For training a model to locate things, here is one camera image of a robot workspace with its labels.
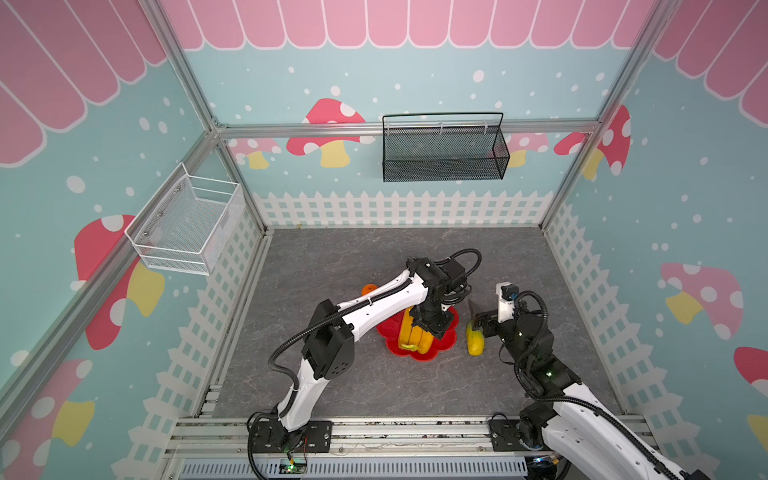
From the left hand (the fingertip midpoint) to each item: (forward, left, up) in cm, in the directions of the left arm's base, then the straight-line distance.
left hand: (432, 337), depth 80 cm
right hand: (+8, -14, +8) cm, 18 cm away
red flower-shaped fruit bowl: (+6, +12, -9) cm, 16 cm away
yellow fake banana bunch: (+4, +5, -9) cm, 11 cm away
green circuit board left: (-28, +34, -13) cm, 46 cm away
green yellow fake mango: (+2, -13, -7) cm, 15 cm away
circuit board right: (-27, -26, -12) cm, 39 cm away
